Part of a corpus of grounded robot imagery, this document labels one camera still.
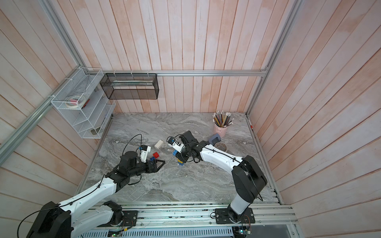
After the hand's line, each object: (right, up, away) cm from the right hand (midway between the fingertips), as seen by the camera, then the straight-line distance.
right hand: (179, 152), depth 88 cm
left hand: (-10, -6, -6) cm, 13 cm away
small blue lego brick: (-17, -5, +3) cm, 18 cm away
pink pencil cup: (+28, +13, +11) cm, 32 cm away
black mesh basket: (-36, +45, +16) cm, 60 cm away
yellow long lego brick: (+1, -3, -11) cm, 11 cm away
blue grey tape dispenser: (+24, +7, +13) cm, 29 cm away
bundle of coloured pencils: (+29, +21, +14) cm, 39 cm away
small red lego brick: (-16, -3, +8) cm, 18 cm away
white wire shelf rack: (-47, +20, -10) cm, 52 cm away
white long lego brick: (-15, +4, +13) cm, 20 cm away
